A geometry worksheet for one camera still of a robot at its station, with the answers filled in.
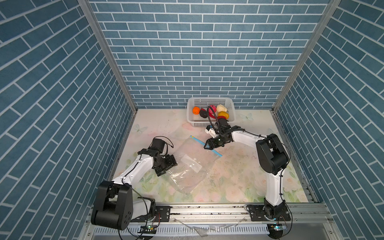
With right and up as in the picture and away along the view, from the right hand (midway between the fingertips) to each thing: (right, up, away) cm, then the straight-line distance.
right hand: (207, 144), depth 96 cm
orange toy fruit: (-8, +24, +19) cm, 32 cm away
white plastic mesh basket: (-8, +16, +13) cm, 22 cm away
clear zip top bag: (-8, -11, -5) cm, 14 cm away
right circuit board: (+32, -37, -24) cm, 55 cm away
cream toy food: (+12, +25, +19) cm, 34 cm away
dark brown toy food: (-1, +21, +19) cm, 29 cm away
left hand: (-20, -11, -11) cm, 25 cm away
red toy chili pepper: (+4, +22, +20) cm, 29 cm away
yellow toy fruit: (+13, +21, +16) cm, 29 cm away
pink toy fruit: (+6, +26, +19) cm, 32 cm away
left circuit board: (-30, -38, -24) cm, 54 cm away
